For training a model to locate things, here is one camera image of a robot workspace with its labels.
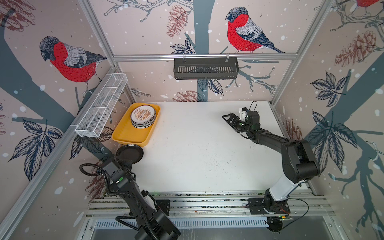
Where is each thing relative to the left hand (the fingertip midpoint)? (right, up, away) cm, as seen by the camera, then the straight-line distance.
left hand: (124, 160), depth 78 cm
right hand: (+57, +21, +14) cm, 62 cm away
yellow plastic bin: (-12, +12, +25) cm, 31 cm away
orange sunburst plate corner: (-1, +24, +29) cm, 37 cm away
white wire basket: (-13, +30, +1) cm, 32 cm away
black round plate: (-1, +2, +10) cm, 10 cm away
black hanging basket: (+46, +58, +26) cm, 78 cm away
